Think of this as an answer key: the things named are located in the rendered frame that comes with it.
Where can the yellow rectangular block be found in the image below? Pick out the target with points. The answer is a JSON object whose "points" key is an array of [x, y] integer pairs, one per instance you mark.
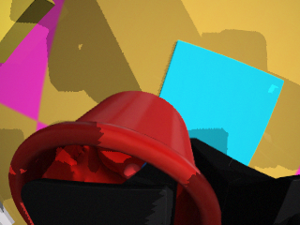
{"points": [[17, 18]]}

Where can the red cup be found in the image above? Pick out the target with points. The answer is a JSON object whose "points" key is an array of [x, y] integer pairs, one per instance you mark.
{"points": [[131, 126]]}

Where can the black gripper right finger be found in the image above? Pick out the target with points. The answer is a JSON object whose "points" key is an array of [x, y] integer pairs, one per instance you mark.
{"points": [[247, 196]]}

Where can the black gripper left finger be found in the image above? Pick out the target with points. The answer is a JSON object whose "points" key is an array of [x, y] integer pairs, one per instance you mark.
{"points": [[147, 198]]}

